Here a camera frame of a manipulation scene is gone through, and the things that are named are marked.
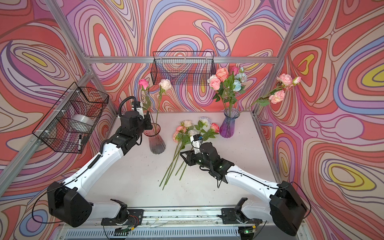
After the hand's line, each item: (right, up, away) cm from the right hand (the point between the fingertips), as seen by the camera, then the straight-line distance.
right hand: (184, 156), depth 77 cm
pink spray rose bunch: (-2, +9, +24) cm, 26 cm away
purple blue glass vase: (+28, +15, +21) cm, 38 cm away
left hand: (-18, +23, +1) cm, 29 cm away
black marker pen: (-51, +8, -5) cm, 51 cm away
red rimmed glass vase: (-17, +5, +12) cm, 22 cm away
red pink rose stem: (+20, +13, +28) cm, 36 cm away
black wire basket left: (-54, +17, -8) cm, 57 cm away
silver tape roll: (-50, +20, -4) cm, 54 cm away
